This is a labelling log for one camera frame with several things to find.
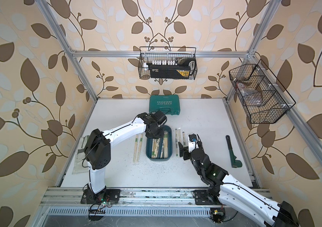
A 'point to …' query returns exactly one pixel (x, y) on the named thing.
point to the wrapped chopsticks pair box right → (165, 149)
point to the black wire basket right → (264, 100)
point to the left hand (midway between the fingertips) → (161, 136)
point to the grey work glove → (81, 166)
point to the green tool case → (169, 104)
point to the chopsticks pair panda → (176, 142)
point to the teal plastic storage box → (160, 149)
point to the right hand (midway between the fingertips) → (186, 141)
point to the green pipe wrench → (235, 163)
